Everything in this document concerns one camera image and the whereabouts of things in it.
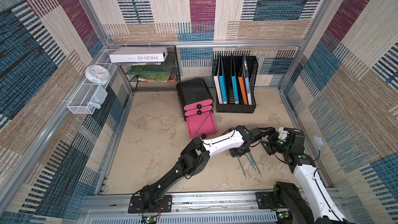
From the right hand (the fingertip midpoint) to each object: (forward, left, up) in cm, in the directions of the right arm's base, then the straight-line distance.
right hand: (259, 132), depth 81 cm
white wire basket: (+4, +84, +20) cm, 86 cm away
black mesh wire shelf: (+39, +54, +6) cm, 66 cm away
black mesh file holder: (+24, +12, -7) cm, 27 cm away
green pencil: (+13, +29, -12) cm, 34 cm away
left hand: (-6, +8, -14) cm, 17 cm away
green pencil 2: (-13, +8, -15) cm, 21 cm away
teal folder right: (+25, +11, +13) cm, 30 cm away
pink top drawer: (+19, +29, +1) cm, 35 cm away
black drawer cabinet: (+27, +35, +3) cm, 44 cm away
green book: (+35, +60, +14) cm, 71 cm away
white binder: (+25, +21, +14) cm, 35 cm away
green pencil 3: (-6, +4, -15) cm, 16 cm away
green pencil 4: (-12, +1, -14) cm, 19 cm away
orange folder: (+24, +5, +9) cm, 27 cm away
